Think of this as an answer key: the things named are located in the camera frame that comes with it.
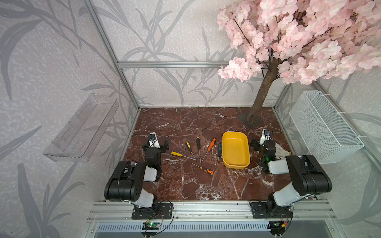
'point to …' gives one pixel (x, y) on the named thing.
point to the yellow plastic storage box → (235, 149)
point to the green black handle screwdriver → (220, 151)
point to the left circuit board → (151, 226)
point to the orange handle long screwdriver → (211, 145)
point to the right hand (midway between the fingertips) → (261, 136)
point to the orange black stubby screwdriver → (206, 170)
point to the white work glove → (280, 152)
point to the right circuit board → (277, 227)
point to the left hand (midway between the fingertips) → (157, 137)
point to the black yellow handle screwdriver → (188, 146)
